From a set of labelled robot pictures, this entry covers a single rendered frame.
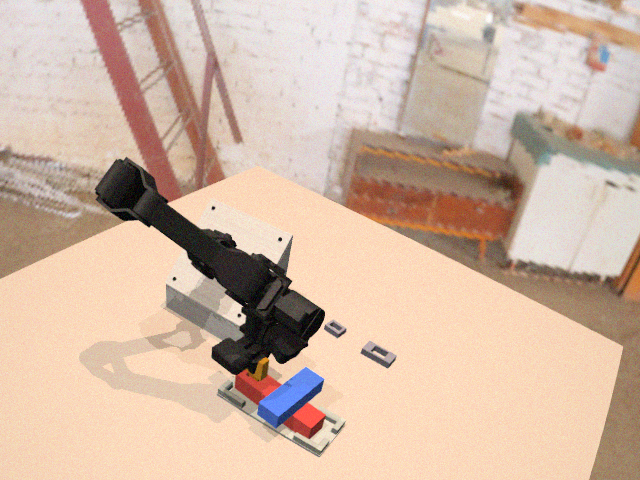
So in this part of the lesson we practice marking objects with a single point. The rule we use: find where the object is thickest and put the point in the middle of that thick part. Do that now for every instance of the red rectangular block with slot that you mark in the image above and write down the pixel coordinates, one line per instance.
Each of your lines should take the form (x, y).
(307, 421)

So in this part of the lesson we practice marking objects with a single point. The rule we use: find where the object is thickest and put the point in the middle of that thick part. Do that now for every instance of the yellow rectangular block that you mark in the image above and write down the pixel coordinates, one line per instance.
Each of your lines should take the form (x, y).
(261, 370)

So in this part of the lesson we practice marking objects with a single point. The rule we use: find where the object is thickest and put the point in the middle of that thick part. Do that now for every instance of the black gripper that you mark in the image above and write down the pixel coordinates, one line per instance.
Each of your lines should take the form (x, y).
(236, 356)

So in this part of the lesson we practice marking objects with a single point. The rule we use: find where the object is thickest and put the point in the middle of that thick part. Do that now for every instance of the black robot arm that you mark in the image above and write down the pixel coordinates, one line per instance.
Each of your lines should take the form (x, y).
(129, 192)

